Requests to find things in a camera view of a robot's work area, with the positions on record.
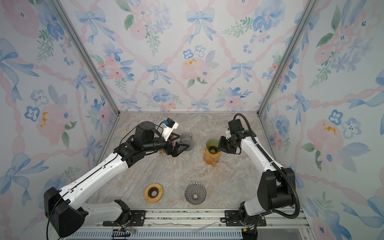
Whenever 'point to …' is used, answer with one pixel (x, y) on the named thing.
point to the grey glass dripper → (195, 193)
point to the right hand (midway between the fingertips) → (219, 146)
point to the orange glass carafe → (211, 159)
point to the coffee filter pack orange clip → (162, 151)
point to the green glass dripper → (212, 145)
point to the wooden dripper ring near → (153, 192)
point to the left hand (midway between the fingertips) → (184, 140)
